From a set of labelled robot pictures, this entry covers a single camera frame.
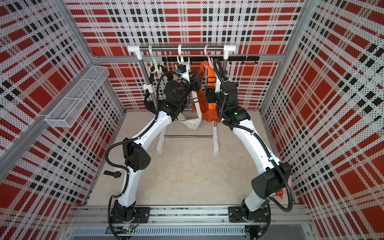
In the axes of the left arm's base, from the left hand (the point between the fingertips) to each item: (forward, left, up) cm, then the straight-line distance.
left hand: (202, 70), depth 74 cm
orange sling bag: (-14, -3, -13) cm, 19 cm away
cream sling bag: (-11, +5, -30) cm, 32 cm away
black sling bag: (-1, +33, -20) cm, 39 cm away
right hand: (-8, -5, -4) cm, 10 cm away
